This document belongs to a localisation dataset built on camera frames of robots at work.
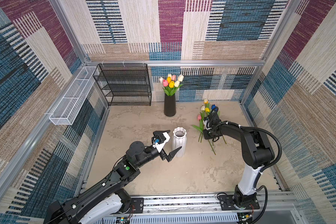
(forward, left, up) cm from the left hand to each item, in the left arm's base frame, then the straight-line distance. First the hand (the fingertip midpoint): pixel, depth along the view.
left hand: (174, 136), depth 65 cm
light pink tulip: (+45, -1, 0) cm, 45 cm away
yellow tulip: (+38, +1, +1) cm, 38 cm away
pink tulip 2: (+33, -21, -27) cm, 48 cm away
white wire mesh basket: (+13, +54, +3) cm, 56 cm away
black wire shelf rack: (+56, +37, -13) cm, 68 cm away
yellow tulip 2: (+50, -29, -27) cm, 64 cm away
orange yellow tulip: (+42, +2, +2) cm, 42 cm away
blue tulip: (+42, -33, -24) cm, 59 cm away
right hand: (+17, -24, -29) cm, 42 cm away
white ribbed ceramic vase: (+4, -3, -9) cm, 10 cm away
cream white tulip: (+41, -5, +3) cm, 42 cm away
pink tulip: (+38, +5, +2) cm, 38 cm away
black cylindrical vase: (+40, +1, -21) cm, 46 cm away
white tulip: (+45, +1, +3) cm, 45 cm away
